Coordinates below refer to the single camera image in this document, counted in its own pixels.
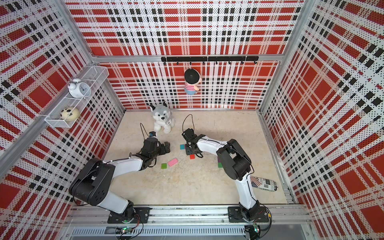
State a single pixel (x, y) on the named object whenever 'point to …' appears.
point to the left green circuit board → (124, 230)
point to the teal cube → (182, 147)
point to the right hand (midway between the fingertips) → (193, 149)
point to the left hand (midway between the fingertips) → (166, 144)
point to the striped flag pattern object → (263, 184)
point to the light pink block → (172, 162)
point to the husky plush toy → (163, 118)
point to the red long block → (192, 156)
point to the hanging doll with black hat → (192, 79)
